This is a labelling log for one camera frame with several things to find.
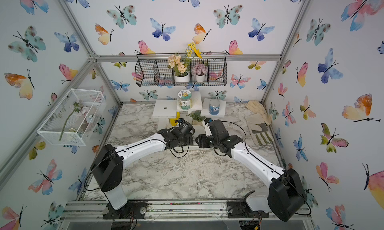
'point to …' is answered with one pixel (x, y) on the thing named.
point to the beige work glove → (256, 107)
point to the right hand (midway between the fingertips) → (200, 138)
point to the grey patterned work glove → (258, 129)
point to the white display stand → (165, 109)
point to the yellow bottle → (174, 121)
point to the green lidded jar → (185, 99)
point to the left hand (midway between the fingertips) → (191, 138)
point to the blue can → (214, 107)
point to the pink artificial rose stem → (78, 106)
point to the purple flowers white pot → (199, 71)
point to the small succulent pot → (196, 119)
